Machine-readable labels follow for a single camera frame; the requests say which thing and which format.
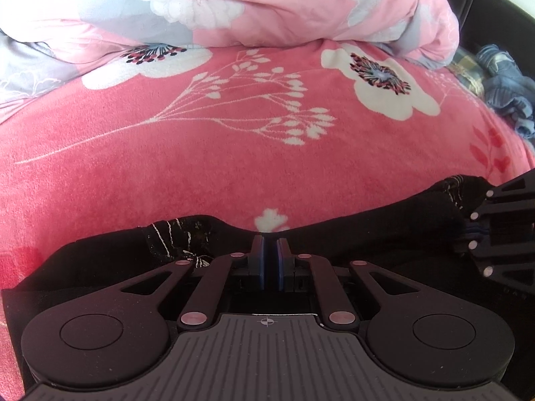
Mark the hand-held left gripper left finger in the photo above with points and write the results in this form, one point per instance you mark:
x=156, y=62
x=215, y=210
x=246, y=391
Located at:
x=260, y=267

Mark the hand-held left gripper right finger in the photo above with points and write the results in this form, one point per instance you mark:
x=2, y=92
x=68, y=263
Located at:
x=279, y=267

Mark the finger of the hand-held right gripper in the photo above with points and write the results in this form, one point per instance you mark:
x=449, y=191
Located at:
x=510, y=200
x=501, y=255

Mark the black beaded collar sweater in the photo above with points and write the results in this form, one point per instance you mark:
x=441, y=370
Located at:
x=376, y=234

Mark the blue crumpled cloth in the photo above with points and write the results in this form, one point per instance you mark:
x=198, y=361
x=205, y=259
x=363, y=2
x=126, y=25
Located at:
x=505, y=87

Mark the plaid cloth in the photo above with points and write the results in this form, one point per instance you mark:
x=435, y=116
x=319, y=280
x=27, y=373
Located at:
x=466, y=71

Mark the pink floral blanket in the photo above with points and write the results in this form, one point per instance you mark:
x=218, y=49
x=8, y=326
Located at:
x=167, y=154

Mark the dark headboard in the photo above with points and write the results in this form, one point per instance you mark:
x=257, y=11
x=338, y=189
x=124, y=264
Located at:
x=480, y=16

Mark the pink and grey floral quilt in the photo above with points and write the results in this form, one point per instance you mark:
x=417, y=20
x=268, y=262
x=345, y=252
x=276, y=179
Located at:
x=250, y=0

